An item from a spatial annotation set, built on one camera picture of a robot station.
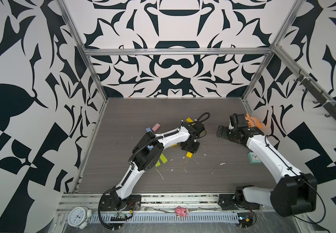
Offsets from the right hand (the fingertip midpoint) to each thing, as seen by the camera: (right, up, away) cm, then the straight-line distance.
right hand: (224, 131), depth 86 cm
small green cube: (-39, -19, +1) cm, 43 cm away
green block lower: (-36, -17, +3) cm, 39 cm away
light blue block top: (-46, -1, +15) cm, 49 cm away
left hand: (-18, -11, +6) cm, 22 cm away
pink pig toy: (-27, -36, -16) cm, 48 cm away
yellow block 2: (-20, -14, +2) cm, 25 cm away
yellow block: (-18, +6, +20) cm, 27 cm away
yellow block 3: (-29, -10, +8) cm, 31 cm away
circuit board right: (+5, -41, -14) cm, 44 cm away
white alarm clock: (-73, -37, -18) cm, 84 cm away
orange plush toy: (+23, +5, +11) cm, 25 cm away
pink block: (-41, +1, +16) cm, 44 cm away
